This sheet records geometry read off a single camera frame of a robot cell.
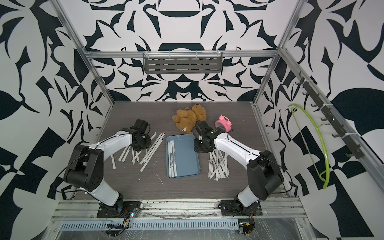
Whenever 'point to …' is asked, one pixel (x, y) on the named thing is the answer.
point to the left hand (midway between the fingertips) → (147, 142)
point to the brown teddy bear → (186, 120)
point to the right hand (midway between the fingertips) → (196, 146)
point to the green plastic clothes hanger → (327, 180)
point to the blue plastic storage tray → (187, 160)
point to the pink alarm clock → (223, 123)
